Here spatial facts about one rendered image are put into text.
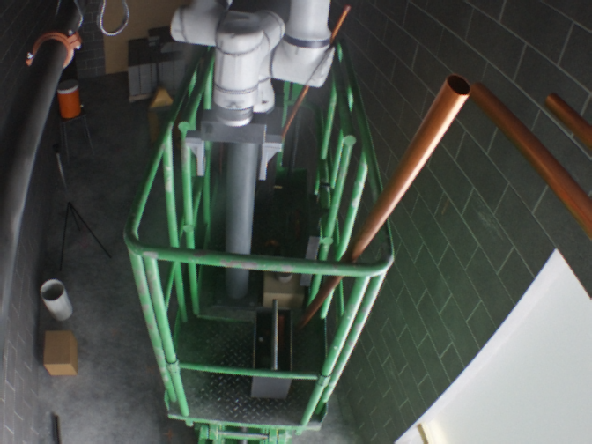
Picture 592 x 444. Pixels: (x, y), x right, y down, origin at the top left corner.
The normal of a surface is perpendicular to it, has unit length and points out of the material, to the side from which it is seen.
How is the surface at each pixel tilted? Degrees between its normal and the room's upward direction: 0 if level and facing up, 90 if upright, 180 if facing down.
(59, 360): 0
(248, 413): 0
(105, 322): 0
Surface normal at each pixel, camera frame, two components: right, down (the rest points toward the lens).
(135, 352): 0.09, -0.72
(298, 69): -0.29, 0.67
